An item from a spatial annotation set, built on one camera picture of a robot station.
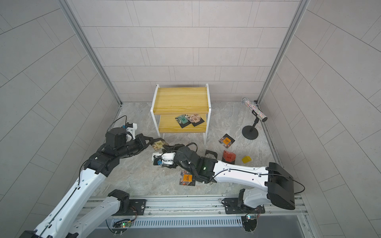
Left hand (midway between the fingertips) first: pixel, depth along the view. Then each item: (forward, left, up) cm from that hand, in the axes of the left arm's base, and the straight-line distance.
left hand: (156, 137), depth 72 cm
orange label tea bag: (-13, -15, -21) cm, 29 cm away
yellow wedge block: (-2, -49, -20) cm, 53 cm away
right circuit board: (-32, -44, -21) cm, 58 cm away
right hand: (-5, -5, 0) cm, 7 cm away
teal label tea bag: (+15, -12, -6) cm, 20 cm away
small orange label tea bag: (+10, -39, -20) cm, 45 cm away
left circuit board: (-33, +13, -20) cm, 40 cm away
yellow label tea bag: (-5, -2, +1) cm, 5 cm away
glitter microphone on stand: (+16, -55, -19) cm, 61 cm away
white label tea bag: (+1, -28, -20) cm, 35 cm away
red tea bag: (-1, -39, -20) cm, 44 cm away
